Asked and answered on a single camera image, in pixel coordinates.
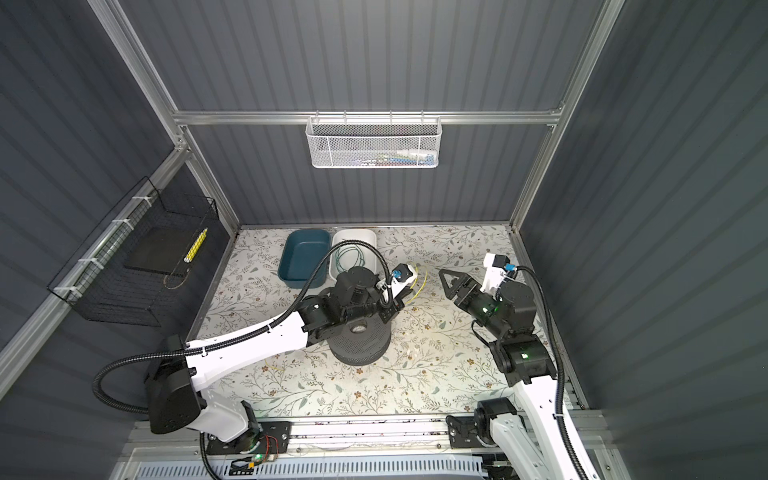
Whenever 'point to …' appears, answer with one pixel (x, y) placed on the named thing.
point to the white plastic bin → (352, 254)
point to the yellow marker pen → (197, 243)
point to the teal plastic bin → (301, 252)
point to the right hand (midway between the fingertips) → (450, 279)
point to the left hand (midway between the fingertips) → (410, 287)
